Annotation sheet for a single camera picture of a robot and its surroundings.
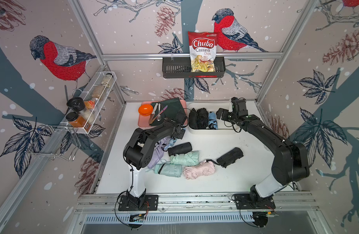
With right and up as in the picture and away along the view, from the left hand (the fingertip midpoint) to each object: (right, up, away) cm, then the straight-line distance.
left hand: (180, 130), depth 98 cm
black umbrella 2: (+16, +8, +3) cm, 18 cm away
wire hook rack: (-49, +1, -41) cm, 64 cm away
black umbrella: (+9, +7, +5) cm, 13 cm away
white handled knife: (-22, +11, +13) cm, 28 cm away
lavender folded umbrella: (-14, -11, -8) cm, 19 cm away
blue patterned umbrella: (+22, +6, +2) cm, 23 cm away
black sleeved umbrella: (+30, -15, -13) cm, 36 cm away
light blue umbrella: (-5, -7, -7) cm, 11 cm away
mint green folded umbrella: (+6, -15, -14) cm, 22 cm away
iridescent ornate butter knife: (-14, +15, +16) cm, 26 cm away
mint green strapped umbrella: (-3, -21, -17) cm, 27 cm away
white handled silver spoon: (-17, +8, +12) cm, 22 cm away
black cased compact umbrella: (0, -11, -8) cm, 14 cm away
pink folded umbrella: (+7, -21, -19) cm, 29 cm away
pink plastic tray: (-28, +6, +9) cm, 30 cm away
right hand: (+26, +12, -7) cm, 30 cm away
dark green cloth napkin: (-6, +17, +20) cm, 27 cm away
